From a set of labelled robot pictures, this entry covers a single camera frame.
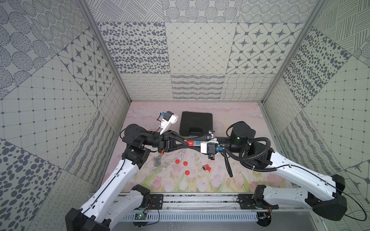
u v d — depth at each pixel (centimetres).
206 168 86
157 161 88
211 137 49
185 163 88
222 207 73
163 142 50
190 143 51
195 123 101
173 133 54
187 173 84
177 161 88
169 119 51
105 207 40
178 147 51
